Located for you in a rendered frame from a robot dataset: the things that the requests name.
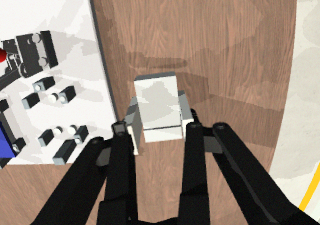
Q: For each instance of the blue metal block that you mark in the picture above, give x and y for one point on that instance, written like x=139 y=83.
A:
x=7 y=138

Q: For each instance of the white rectangular block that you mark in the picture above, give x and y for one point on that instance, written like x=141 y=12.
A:
x=159 y=107

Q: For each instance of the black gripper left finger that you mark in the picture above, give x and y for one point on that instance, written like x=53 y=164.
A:
x=74 y=197

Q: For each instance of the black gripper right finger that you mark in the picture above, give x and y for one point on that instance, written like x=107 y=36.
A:
x=260 y=199

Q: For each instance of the white fixture plate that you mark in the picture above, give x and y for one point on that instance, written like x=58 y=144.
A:
x=76 y=38

